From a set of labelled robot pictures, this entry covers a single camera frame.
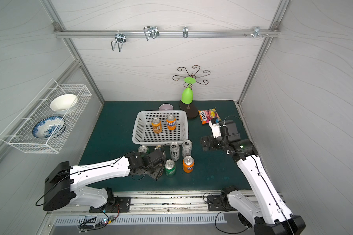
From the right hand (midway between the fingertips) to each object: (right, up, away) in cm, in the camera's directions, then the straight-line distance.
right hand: (210, 138), depth 74 cm
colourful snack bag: (+4, +12, +35) cm, 38 cm away
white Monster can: (-19, -7, +7) cm, 21 cm away
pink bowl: (-27, +19, +38) cm, 50 cm away
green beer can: (-26, -7, +10) cm, 29 cm away
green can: (-37, -7, +8) cm, 38 cm away
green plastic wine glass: (-11, +26, +21) cm, 35 cm away
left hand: (-28, -18, +4) cm, 34 cm away
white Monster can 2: (-12, -7, +6) cm, 15 cm away
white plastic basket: (-42, -1, +27) cm, 49 cm away
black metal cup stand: (-8, +15, +40) cm, 43 cm away
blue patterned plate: (-75, +6, -9) cm, 76 cm away
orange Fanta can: (-11, -14, +3) cm, 18 cm away
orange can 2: (-22, +7, +21) cm, 31 cm away
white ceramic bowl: (-76, +18, -1) cm, 78 cm away
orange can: (-31, +5, +20) cm, 37 cm away
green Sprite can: (-21, -16, +2) cm, 26 cm away
